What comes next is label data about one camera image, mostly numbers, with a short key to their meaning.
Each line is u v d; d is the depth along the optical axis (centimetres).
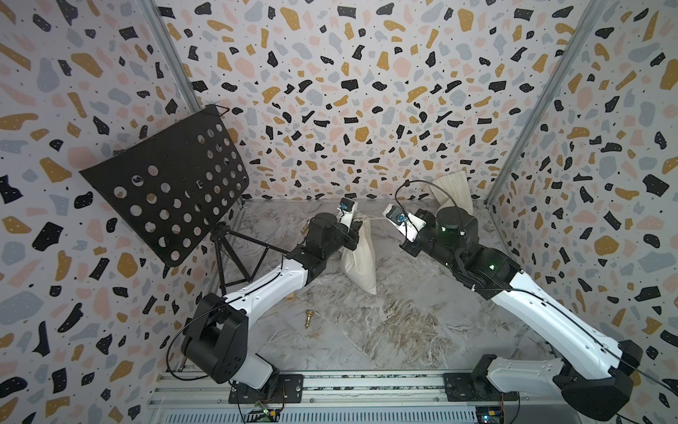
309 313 87
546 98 88
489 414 72
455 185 113
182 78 81
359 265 84
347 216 72
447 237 46
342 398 73
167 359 40
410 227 53
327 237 62
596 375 39
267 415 71
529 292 43
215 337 42
